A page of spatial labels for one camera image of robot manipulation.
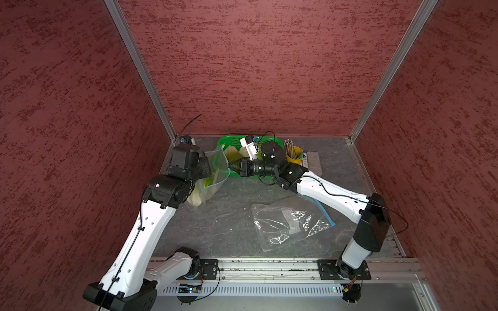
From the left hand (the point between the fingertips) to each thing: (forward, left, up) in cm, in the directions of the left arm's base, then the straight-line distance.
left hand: (201, 166), depth 69 cm
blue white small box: (+28, -49, -29) cm, 63 cm away
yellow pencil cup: (+25, -43, -21) cm, 54 cm away
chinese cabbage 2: (-10, -2, 0) cm, 10 cm away
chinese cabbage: (+24, -8, -23) cm, 34 cm away
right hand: (0, -10, -2) cm, 10 cm away
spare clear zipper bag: (-10, -34, -29) cm, 46 cm away
